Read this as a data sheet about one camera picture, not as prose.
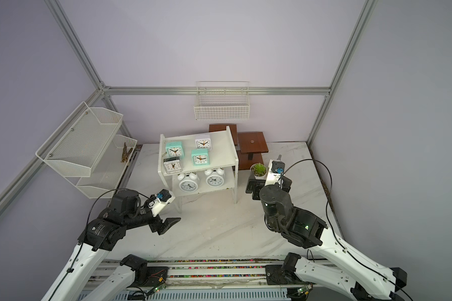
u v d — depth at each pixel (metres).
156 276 0.72
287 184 0.59
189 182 0.76
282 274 0.74
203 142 0.70
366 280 0.39
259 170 0.96
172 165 0.64
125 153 0.98
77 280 0.41
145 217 0.59
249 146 1.00
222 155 0.73
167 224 0.61
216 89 0.91
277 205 0.42
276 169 0.50
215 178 0.78
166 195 0.58
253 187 0.57
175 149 0.68
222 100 0.96
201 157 0.66
